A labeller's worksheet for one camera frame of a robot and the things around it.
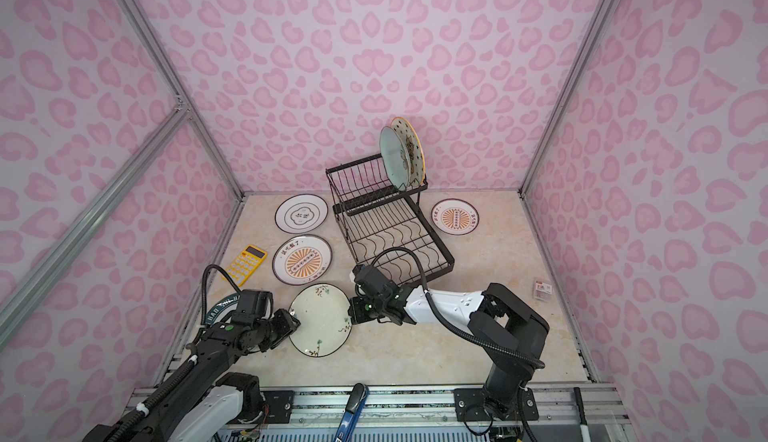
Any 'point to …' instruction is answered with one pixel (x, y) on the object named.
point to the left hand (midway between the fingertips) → (298, 320)
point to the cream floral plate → (325, 325)
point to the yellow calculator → (245, 265)
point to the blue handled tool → (354, 408)
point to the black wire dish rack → (387, 228)
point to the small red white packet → (542, 289)
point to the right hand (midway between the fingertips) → (349, 312)
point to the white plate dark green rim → (222, 308)
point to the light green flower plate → (395, 158)
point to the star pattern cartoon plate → (413, 147)
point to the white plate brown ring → (301, 213)
